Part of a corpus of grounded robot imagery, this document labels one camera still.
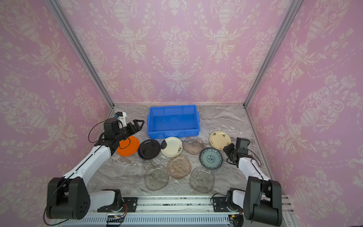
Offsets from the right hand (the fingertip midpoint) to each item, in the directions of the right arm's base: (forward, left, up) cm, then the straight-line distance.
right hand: (227, 147), depth 91 cm
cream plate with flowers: (+4, +34, -3) cm, 35 cm away
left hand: (+10, +53, +16) cm, 56 cm away
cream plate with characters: (+7, +3, -2) cm, 8 cm away
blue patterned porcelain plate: (-5, +11, -4) cm, 13 cm away
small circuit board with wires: (-34, +65, -7) cm, 73 cm away
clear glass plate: (-16, +45, -4) cm, 48 cm away
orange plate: (-5, +57, +16) cm, 60 cm away
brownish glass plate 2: (-10, +31, -4) cm, 33 cm away
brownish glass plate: (+5, +21, -4) cm, 22 cm away
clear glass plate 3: (-11, +63, -4) cm, 64 cm away
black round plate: (+2, +51, -2) cm, 51 cm away
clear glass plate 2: (-18, +18, -5) cm, 26 cm away
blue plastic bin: (+28, +35, -5) cm, 45 cm away
